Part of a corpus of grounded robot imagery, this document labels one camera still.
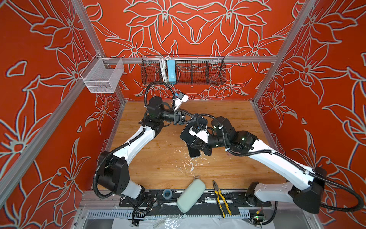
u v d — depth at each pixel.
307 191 0.39
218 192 0.74
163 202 0.73
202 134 0.58
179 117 0.61
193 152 0.86
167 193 0.76
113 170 0.42
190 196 0.72
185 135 0.64
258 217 0.69
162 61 0.87
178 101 0.61
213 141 0.58
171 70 0.90
